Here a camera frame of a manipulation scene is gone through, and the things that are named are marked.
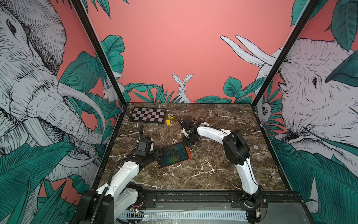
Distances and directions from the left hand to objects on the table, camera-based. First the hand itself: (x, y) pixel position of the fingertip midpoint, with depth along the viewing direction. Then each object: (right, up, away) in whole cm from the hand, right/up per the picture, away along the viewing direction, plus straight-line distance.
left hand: (160, 151), depth 87 cm
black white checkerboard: (-8, +23, +23) cm, 34 cm away
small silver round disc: (+66, +1, +9) cm, 66 cm away
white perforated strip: (+24, -29, -17) cm, 41 cm away
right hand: (+16, +4, +8) cm, 18 cm away
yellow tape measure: (+4, +23, +24) cm, 33 cm away
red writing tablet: (+8, -4, +4) cm, 9 cm away
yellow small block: (+3, +17, +21) cm, 27 cm away
